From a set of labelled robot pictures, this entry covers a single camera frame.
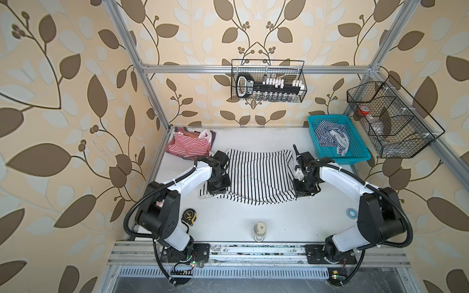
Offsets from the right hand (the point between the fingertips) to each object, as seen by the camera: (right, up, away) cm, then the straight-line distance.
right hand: (297, 194), depth 86 cm
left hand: (-34, +3, 0) cm, 34 cm away
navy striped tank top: (+30, +30, +26) cm, 50 cm away
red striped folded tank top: (-58, +24, +23) cm, 67 cm away
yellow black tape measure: (-50, -9, -3) cm, 51 cm away
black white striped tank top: (-18, +9, -1) cm, 21 cm away
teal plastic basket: (+39, +20, +16) cm, 47 cm away
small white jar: (-19, -9, -15) cm, 26 cm away
